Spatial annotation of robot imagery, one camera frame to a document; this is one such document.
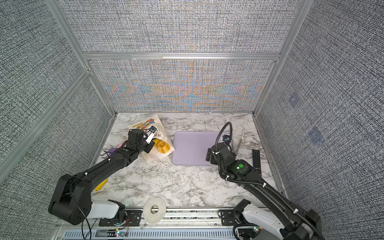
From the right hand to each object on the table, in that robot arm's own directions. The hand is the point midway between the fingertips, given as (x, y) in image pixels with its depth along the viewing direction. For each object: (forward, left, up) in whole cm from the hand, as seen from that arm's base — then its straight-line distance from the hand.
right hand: (215, 151), depth 79 cm
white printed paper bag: (+13, +30, -1) cm, 33 cm away
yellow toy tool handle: (-24, +43, +18) cm, 52 cm away
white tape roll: (-28, +32, -16) cm, 45 cm away
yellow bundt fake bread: (+11, +32, -11) cm, 35 cm away
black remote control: (+3, -27, -17) cm, 32 cm away
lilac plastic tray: (+12, +14, -15) cm, 24 cm away
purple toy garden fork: (+10, +67, -16) cm, 69 cm away
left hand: (+11, +38, -3) cm, 40 cm away
